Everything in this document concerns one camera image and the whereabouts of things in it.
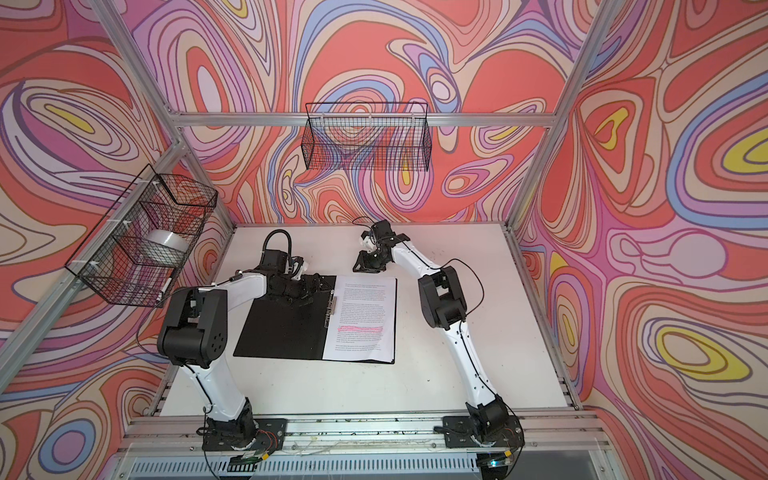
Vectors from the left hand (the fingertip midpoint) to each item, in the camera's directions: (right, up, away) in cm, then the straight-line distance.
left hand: (325, 291), depth 96 cm
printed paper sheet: (+12, -9, -3) cm, 16 cm away
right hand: (+11, +5, +8) cm, 15 cm away
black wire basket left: (-39, +13, -26) cm, 49 cm away
